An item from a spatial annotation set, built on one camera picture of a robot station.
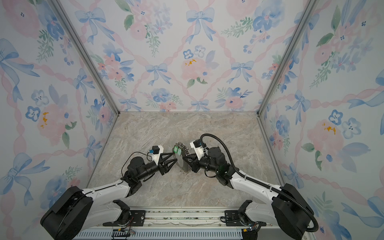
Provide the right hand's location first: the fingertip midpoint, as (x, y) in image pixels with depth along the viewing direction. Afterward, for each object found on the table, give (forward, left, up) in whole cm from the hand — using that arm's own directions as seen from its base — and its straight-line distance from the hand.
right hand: (183, 156), depth 76 cm
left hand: (+1, +5, -2) cm, 5 cm away
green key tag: (+2, +3, +2) cm, 4 cm away
